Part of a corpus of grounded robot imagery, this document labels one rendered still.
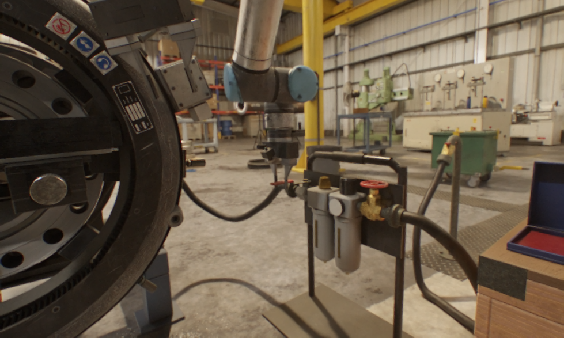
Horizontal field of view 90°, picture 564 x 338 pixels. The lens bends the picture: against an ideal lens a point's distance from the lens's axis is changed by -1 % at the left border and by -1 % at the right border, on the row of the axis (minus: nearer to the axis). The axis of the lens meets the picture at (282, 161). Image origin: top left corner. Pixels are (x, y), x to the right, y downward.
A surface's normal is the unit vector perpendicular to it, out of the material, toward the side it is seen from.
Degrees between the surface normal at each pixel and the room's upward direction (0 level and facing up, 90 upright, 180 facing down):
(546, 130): 90
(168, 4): 114
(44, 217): 90
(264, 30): 129
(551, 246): 0
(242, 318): 0
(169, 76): 90
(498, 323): 90
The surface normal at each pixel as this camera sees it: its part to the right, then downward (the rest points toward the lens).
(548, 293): -0.79, 0.10
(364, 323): -0.03, -0.99
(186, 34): -0.08, 0.52
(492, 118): 0.36, 0.11
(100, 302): 0.67, 0.22
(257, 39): 0.05, 0.69
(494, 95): -0.94, 0.07
